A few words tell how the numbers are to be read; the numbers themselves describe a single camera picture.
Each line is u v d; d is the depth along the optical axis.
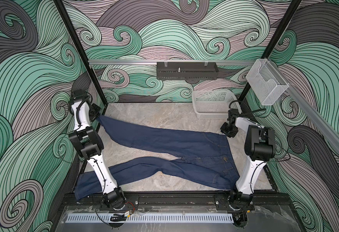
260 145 0.54
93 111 0.83
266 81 0.79
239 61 0.95
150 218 0.70
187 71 0.97
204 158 0.88
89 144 0.58
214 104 1.21
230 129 0.85
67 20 0.75
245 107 1.13
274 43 0.84
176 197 0.76
